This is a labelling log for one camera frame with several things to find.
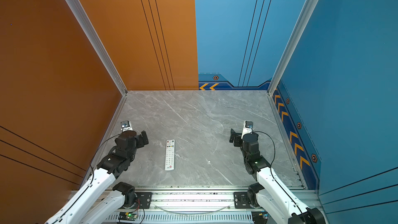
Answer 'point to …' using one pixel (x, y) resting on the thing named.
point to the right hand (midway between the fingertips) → (239, 130)
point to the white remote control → (169, 158)
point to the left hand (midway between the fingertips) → (136, 132)
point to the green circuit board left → (127, 216)
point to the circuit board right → (259, 217)
